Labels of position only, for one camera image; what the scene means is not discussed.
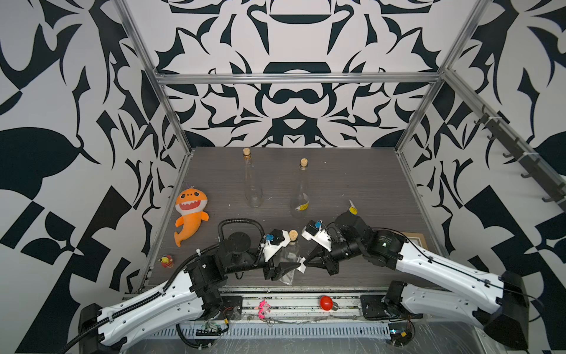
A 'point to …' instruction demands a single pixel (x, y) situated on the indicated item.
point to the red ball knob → (326, 302)
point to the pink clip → (264, 307)
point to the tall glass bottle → (300, 203)
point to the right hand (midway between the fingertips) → (305, 259)
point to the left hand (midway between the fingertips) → (293, 247)
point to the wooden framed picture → (417, 238)
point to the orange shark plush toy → (190, 203)
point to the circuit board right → (401, 333)
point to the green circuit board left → (209, 330)
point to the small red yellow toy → (166, 261)
